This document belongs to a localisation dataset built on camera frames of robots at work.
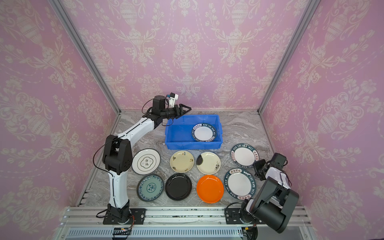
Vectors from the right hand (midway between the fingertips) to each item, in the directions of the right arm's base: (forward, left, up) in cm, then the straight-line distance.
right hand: (255, 164), depth 89 cm
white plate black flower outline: (+5, +67, 0) cm, 68 cm away
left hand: (+25, +38, +23) cm, 51 cm away
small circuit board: (-29, +74, -4) cm, 79 cm away
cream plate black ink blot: (+3, +28, -1) cm, 28 cm away
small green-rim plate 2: (+7, +5, -2) cm, 9 cm away
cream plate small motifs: (+5, +44, -1) cm, 45 cm away
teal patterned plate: (-10, +62, -1) cm, 63 cm away
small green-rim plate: (+26, +29, -1) cm, 39 cm away
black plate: (-10, +46, -1) cm, 47 cm away
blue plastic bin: (+26, +48, -4) cm, 55 cm away
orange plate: (-12, +29, -2) cm, 31 cm away
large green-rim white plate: (-11, +12, -1) cm, 16 cm away
